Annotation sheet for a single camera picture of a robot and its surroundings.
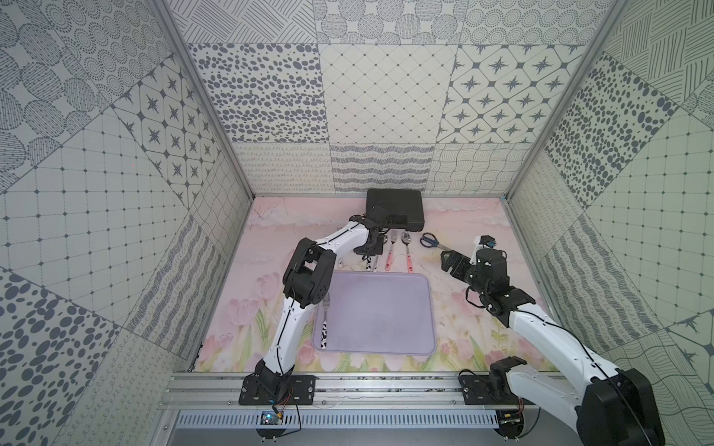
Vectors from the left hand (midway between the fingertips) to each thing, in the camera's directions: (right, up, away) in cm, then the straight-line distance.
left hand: (373, 247), depth 102 cm
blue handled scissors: (+22, +2, +4) cm, 23 cm away
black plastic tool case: (+13, +16, +11) cm, 23 cm away
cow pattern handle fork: (-15, -24, -19) cm, 34 cm away
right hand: (+24, -2, -17) cm, 30 cm away
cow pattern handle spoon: (-2, -5, -2) cm, 6 cm away
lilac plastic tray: (+1, -20, -14) cm, 24 cm away
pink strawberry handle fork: (+8, +3, +5) cm, 10 cm away
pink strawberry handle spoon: (+13, +3, +5) cm, 14 cm away
